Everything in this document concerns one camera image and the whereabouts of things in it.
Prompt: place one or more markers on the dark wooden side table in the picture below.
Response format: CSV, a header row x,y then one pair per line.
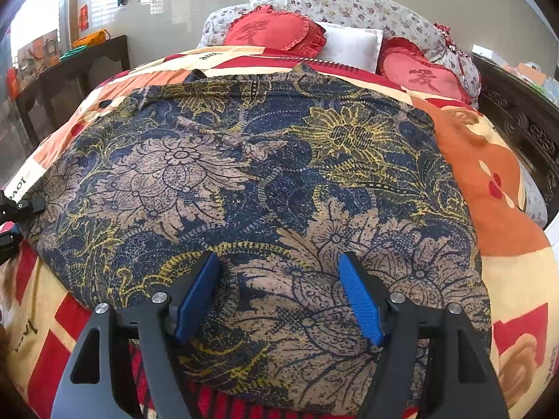
x,y
51,82

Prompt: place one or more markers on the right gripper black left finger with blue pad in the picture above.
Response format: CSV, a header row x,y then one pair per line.
x,y
98,379

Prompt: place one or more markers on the red heart cushion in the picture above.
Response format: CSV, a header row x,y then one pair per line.
x,y
403,63
280,30

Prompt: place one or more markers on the right red heart cushion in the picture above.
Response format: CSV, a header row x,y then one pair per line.
x,y
403,63

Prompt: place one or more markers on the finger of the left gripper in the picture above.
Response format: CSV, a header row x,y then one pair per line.
x,y
10,241
11,211

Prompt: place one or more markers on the navy gold floral shirt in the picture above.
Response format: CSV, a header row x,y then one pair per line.
x,y
279,175

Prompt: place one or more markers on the yellow object on table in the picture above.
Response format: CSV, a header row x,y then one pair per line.
x,y
95,38

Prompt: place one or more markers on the left red heart cushion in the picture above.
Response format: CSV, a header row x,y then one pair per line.
x,y
280,30

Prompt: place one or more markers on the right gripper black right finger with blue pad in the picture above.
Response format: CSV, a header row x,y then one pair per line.
x,y
460,381

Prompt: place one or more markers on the green object on table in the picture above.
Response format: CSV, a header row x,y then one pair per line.
x,y
73,52

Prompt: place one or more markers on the dark carved wooden cabinet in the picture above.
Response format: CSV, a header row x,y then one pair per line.
x,y
528,123

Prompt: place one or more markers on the orange red love bedspread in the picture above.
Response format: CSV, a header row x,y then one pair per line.
x,y
41,320

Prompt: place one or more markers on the white square pillow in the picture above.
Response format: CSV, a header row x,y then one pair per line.
x,y
356,47

